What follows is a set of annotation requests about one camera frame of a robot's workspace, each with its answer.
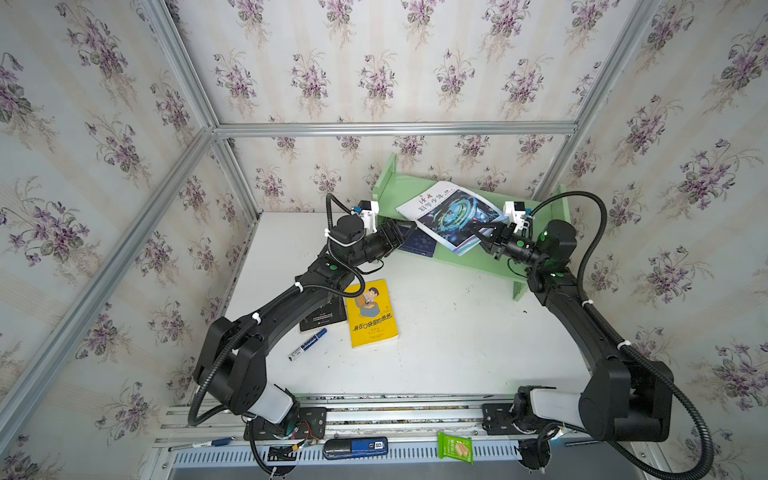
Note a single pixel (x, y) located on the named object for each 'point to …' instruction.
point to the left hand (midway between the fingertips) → (413, 225)
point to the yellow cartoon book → (371, 315)
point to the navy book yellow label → (420, 243)
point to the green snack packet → (456, 448)
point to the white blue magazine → (448, 210)
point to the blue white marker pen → (307, 344)
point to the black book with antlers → (331, 311)
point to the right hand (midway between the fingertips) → (466, 231)
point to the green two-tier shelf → (392, 190)
